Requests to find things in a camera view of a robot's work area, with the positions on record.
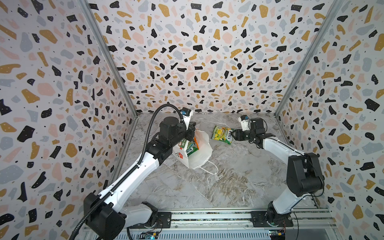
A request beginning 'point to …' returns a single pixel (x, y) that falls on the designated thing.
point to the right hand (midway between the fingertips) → (232, 129)
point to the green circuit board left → (149, 235)
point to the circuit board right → (277, 234)
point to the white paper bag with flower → (199, 156)
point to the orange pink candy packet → (196, 142)
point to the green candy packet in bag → (188, 145)
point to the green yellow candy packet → (222, 133)
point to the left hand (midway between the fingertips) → (195, 120)
